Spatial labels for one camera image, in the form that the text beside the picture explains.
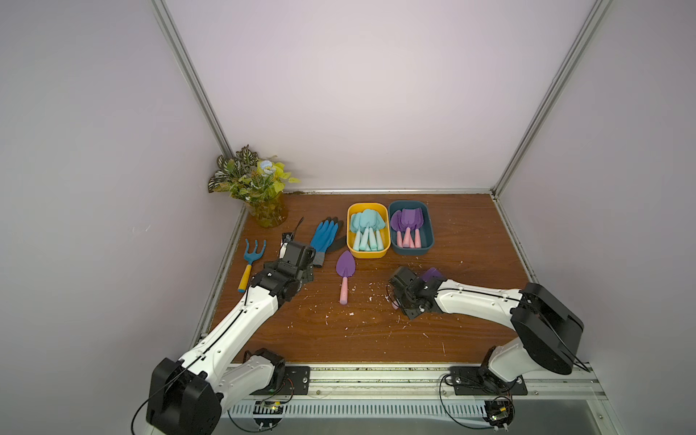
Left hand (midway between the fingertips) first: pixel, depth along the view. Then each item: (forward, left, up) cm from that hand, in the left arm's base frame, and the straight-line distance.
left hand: (294, 264), depth 82 cm
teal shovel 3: (+25, -18, -10) cm, 33 cm away
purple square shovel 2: (+25, -44, -12) cm, 52 cm away
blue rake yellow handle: (+11, +21, -14) cm, 28 cm away
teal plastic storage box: (+20, -47, -11) cm, 52 cm away
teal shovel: (+16, -22, -9) cm, 29 cm away
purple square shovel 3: (+4, -46, -11) cm, 47 cm away
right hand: (-4, -32, -11) cm, 34 cm away
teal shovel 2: (+16, -19, -10) cm, 27 cm away
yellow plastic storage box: (+30, -29, -8) cm, 43 cm away
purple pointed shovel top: (+27, -35, -12) cm, 46 cm away
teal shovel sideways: (+17, -28, -11) cm, 34 cm away
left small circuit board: (-37, +5, -18) cm, 41 cm away
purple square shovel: (+28, -40, -12) cm, 50 cm away
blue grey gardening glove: (+20, -6, -12) cm, 24 cm away
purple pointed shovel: (+7, -15, -13) cm, 21 cm away
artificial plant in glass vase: (+30, +17, +6) cm, 36 cm away
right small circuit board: (-35, -58, -15) cm, 69 cm away
